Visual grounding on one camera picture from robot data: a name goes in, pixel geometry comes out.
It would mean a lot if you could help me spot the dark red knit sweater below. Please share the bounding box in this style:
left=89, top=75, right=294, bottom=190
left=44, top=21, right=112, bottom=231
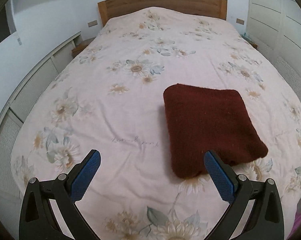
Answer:
left=163, top=84, right=268, bottom=179

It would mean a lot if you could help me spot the white low radiator cabinet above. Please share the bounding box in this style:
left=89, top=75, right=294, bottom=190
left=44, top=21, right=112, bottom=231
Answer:
left=0, top=31, right=82, bottom=201

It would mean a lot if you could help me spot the right wooden nightstand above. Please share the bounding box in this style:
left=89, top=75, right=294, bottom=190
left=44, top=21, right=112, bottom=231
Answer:
left=241, top=33, right=258, bottom=49

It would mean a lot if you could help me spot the wooden nightstand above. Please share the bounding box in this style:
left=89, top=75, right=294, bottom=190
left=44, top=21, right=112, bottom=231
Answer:
left=241, top=33, right=258, bottom=49
left=71, top=37, right=95, bottom=58

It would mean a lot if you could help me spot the floral pink bed cover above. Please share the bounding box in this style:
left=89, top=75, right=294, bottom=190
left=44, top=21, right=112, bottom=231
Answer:
left=11, top=7, right=301, bottom=239

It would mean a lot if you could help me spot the wooden headboard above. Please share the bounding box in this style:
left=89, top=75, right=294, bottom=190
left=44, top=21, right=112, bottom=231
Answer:
left=97, top=0, right=228, bottom=25

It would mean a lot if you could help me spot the left wooden nightstand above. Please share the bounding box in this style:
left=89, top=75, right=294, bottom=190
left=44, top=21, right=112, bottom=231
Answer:
left=71, top=37, right=95, bottom=58

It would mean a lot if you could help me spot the right wall socket plate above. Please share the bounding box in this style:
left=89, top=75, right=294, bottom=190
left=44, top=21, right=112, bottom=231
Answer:
left=236, top=18, right=244, bottom=25

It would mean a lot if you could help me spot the wall socket plate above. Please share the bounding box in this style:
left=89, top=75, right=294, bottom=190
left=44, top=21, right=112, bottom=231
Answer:
left=236, top=18, right=244, bottom=25
left=87, top=20, right=98, bottom=28

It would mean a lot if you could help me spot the left wall socket plate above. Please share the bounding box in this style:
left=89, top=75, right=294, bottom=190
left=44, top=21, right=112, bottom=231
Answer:
left=87, top=20, right=98, bottom=28

